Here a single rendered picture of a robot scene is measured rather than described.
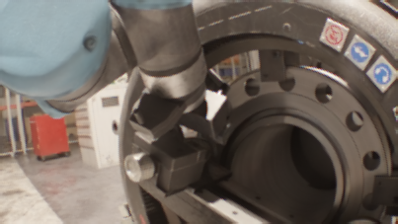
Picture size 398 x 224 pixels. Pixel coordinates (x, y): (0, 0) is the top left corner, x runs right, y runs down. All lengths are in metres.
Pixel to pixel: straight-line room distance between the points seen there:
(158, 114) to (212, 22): 0.16
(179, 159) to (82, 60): 0.31
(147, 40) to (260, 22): 0.17
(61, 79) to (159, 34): 0.18
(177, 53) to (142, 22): 0.07
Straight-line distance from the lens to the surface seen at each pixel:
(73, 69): 0.17
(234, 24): 0.44
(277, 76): 0.54
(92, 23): 0.17
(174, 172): 0.46
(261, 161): 0.74
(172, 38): 0.34
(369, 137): 0.50
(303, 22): 0.39
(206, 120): 0.43
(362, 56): 0.37
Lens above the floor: 0.78
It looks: 2 degrees down
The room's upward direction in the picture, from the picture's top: 7 degrees counter-clockwise
